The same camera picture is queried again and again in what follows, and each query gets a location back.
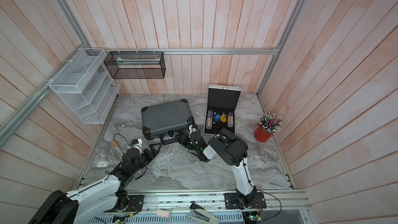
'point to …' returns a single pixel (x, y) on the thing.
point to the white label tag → (102, 164)
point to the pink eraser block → (163, 213)
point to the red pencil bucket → (260, 135)
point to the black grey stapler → (198, 212)
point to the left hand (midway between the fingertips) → (159, 149)
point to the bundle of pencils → (270, 123)
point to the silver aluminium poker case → (221, 108)
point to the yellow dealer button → (223, 118)
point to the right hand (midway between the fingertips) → (175, 137)
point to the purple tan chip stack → (209, 120)
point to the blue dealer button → (217, 116)
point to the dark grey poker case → (167, 120)
